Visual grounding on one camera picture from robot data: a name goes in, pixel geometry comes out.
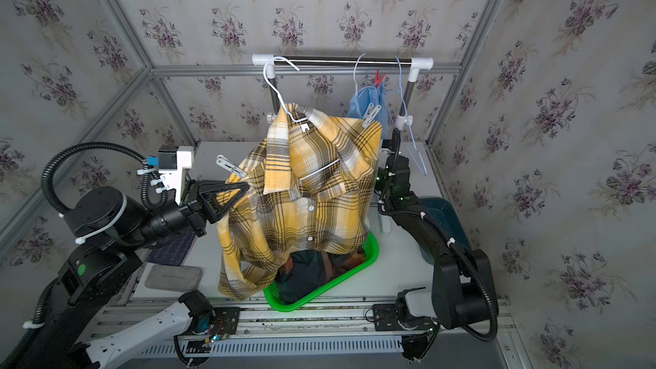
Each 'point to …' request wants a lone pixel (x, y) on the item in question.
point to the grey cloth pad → (176, 278)
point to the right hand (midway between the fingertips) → (356, 158)
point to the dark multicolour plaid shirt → (302, 269)
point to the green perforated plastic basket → (272, 297)
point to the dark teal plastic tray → (442, 210)
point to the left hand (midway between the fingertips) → (245, 185)
